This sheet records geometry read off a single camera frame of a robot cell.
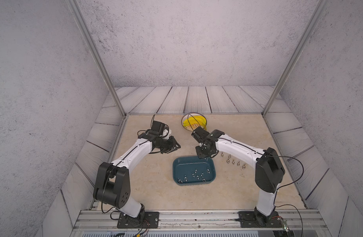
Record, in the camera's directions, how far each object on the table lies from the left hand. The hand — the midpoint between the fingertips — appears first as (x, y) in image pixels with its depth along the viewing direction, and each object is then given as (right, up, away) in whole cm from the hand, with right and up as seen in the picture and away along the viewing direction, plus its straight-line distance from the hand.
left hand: (181, 147), depth 84 cm
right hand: (+12, -4, +2) cm, 13 cm away
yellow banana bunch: (+11, +16, +29) cm, 35 cm away
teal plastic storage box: (+6, -14, +4) cm, 16 cm away
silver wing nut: (+19, 0, -27) cm, 33 cm away
